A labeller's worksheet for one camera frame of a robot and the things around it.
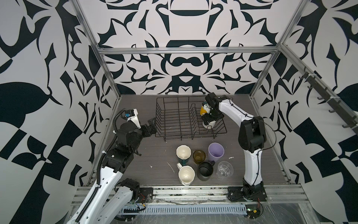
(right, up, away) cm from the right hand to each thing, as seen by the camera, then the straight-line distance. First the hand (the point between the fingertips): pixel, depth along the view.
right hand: (212, 118), depth 96 cm
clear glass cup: (+4, -29, -15) cm, 33 cm away
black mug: (-7, -29, -14) cm, 33 cm away
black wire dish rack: (-22, -1, +8) cm, 23 cm away
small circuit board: (+15, -45, -25) cm, 53 cm away
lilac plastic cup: (-1, -17, -15) cm, 23 cm away
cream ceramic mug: (-18, -31, -16) cm, 39 cm away
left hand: (-38, +2, -27) cm, 46 cm away
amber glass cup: (-10, -22, -11) cm, 27 cm away
